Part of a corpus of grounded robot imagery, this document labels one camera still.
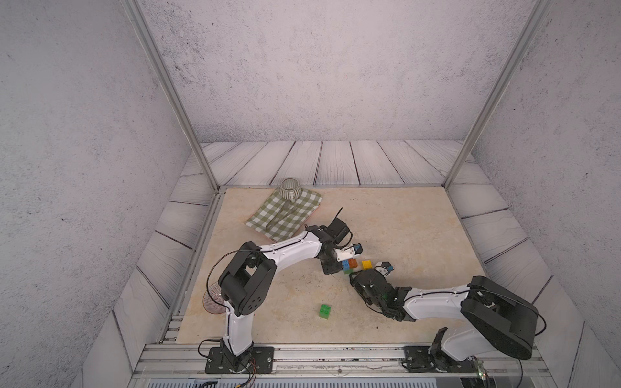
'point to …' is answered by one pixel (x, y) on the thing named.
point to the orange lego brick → (352, 263)
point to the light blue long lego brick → (345, 264)
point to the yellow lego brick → (366, 264)
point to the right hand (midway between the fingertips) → (350, 278)
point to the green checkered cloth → (280, 219)
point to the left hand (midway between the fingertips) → (339, 265)
